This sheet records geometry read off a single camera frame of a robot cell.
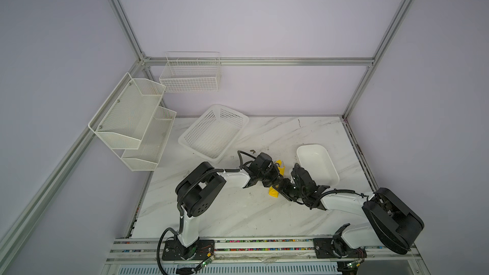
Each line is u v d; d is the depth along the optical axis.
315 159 1.01
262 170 0.75
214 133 1.11
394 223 0.43
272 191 0.87
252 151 1.04
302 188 0.69
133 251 0.75
